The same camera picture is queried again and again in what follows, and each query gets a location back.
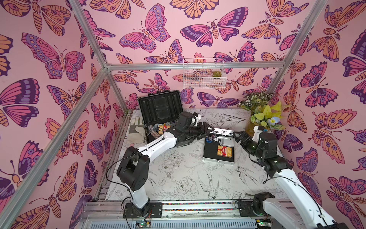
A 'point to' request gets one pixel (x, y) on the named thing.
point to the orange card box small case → (224, 150)
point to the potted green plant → (265, 111)
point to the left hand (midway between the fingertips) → (214, 131)
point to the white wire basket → (204, 73)
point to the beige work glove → (137, 130)
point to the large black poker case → (158, 109)
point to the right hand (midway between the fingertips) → (238, 135)
